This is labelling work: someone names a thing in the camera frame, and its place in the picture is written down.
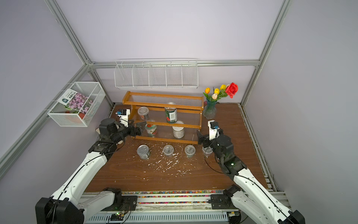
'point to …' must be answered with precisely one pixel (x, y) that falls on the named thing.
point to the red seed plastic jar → (143, 111)
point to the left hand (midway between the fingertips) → (139, 122)
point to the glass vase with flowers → (209, 109)
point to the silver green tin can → (143, 151)
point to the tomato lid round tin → (151, 129)
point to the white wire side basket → (63, 116)
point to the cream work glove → (98, 130)
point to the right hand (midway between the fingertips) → (205, 128)
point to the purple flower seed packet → (76, 101)
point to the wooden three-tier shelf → (189, 109)
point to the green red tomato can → (171, 115)
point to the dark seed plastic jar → (207, 151)
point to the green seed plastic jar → (190, 150)
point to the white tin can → (178, 132)
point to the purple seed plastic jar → (168, 150)
